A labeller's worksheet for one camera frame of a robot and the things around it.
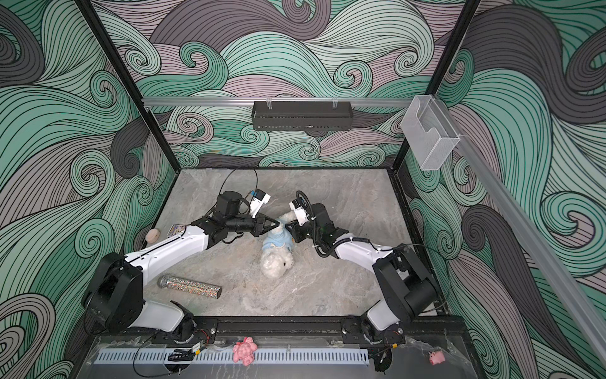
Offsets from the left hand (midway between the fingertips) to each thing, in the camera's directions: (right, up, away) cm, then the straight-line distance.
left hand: (278, 222), depth 80 cm
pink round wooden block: (-52, -7, +13) cm, 54 cm away
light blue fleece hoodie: (0, -5, 0) cm, 5 cm away
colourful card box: (-44, -6, +16) cm, 47 cm away
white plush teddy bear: (0, -12, -2) cm, 12 cm away
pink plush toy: (-9, -35, -13) cm, 39 cm away
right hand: (+3, -2, +8) cm, 9 cm away
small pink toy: (+47, -38, -13) cm, 62 cm away
